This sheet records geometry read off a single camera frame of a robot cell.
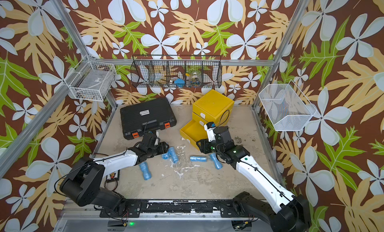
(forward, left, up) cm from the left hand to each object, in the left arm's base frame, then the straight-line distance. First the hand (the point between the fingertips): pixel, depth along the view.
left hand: (167, 145), depth 92 cm
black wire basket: (+41, -5, +25) cm, 49 cm away
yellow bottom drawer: (+12, -17, -3) cm, 21 cm away
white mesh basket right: (+13, -69, +21) cm, 73 cm away
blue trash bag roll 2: (-3, -3, -4) cm, 6 cm away
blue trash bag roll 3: (-8, -20, -2) cm, 21 cm away
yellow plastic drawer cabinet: (+18, -28, +16) cm, 37 cm away
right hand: (-5, -20, +14) cm, 24 cm away
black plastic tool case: (+22, +16, +1) cm, 27 cm away
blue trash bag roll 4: (-10, -31, -4) cm, 33 cm away
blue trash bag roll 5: (-13, +12, -3) cm, 18 cm away
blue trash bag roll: (-6, 0, -3) cm, 7 cm away
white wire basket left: (+27, +44, +28) cm, 59 cm away
